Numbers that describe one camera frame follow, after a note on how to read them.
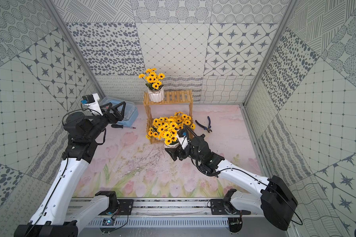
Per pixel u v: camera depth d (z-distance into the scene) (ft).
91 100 1.80
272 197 1.31
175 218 2.37
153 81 2.36
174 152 2.16
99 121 1.82
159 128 2.25
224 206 2.17
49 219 1.21
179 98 3.89
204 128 3.55
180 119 2.95
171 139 2.14
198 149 1.85
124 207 2.43
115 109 1.91
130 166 2.90
